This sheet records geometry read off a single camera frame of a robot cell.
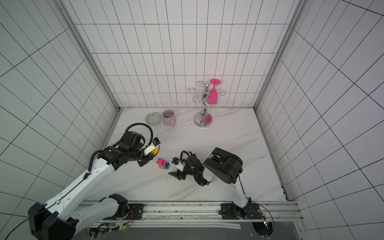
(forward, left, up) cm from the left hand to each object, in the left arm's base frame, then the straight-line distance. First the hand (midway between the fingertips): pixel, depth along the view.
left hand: (148, 155), depth 78 cm
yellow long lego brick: (-1, -5, -13) cm, 14 cm away
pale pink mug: (+33, -6, -7) cm, 34 cm away
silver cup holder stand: (+36, -32, -12) cm, 50 cm away
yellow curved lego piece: (-3, -6, +11) cm, 13 cm away
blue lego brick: (-1, -9, -11) cm, 14 cm away
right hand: (+3, -12, -14) cm, 19 cm away
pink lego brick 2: (-1, -7, -8) cm, 11 cm away
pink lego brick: (-1, -5, -6) cm, 8 cm away
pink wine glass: (+42, -37, +7) cm, 57 cm away
